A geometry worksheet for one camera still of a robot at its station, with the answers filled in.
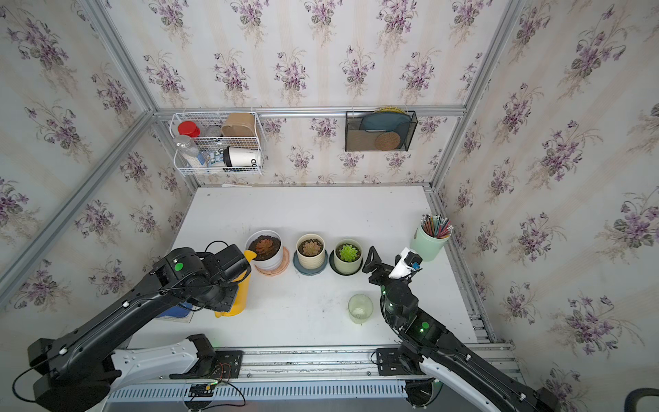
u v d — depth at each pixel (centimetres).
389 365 73
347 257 87
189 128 92
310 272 93
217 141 93
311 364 75
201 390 71
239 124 88
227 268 51
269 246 88
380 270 64
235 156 92
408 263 62
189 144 85
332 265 93
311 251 88
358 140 96
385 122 90
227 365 72
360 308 83
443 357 52
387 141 96
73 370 37
